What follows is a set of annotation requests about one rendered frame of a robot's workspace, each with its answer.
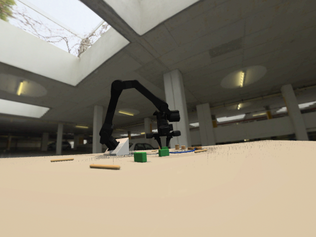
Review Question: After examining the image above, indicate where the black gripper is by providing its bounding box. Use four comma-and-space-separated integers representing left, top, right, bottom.
146, 121, 181, 148

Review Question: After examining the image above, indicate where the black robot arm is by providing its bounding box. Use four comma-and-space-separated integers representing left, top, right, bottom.
99, 79, 180, 151

